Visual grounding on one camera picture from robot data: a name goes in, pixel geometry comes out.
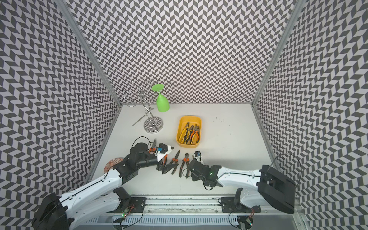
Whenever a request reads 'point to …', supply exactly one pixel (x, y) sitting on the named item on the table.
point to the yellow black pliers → (184, 133)
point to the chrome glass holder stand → (137, 92)
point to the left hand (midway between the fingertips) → (174, 156)
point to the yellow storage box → (192, 120)
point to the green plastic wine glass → (162, 102)
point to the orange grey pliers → (196, 130)
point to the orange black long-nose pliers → (187, 159)
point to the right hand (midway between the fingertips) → (195, 173)
